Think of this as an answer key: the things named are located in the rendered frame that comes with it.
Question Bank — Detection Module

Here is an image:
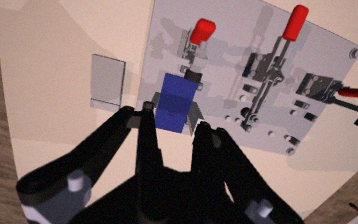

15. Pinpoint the blue rectangular plate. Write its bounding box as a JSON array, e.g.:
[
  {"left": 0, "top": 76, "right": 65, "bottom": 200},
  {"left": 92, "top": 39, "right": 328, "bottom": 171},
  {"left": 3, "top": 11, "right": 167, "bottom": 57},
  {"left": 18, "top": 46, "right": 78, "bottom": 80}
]
[{"left": 155, "top": 73, "right": 198, "bottom": 133}]

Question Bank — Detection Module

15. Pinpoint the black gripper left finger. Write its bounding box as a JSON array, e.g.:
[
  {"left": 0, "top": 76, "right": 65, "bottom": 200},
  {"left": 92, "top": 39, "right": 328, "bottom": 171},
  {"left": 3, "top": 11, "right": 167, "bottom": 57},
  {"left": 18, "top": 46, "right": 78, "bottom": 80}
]
[{"left": 15, "top": 92, "right": 172, "bottom": 224}]

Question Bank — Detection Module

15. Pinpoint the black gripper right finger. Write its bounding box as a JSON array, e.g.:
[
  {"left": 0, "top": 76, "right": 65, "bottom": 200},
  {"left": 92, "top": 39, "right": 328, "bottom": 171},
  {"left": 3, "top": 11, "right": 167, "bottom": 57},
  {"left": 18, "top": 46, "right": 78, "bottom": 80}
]
[{"left": 187, "top": 101, "right": 305, "bottom": 224}]

